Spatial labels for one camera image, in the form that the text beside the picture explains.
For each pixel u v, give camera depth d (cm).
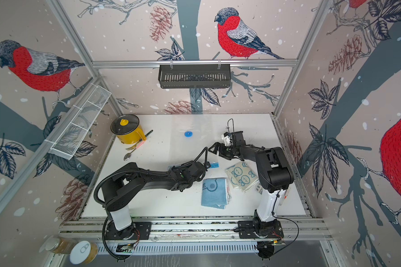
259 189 84
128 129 99
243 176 88
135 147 104
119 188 47
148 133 110
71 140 83
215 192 84
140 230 73
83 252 65
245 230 73
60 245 63
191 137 108
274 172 51
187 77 107
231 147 85
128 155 101
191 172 71
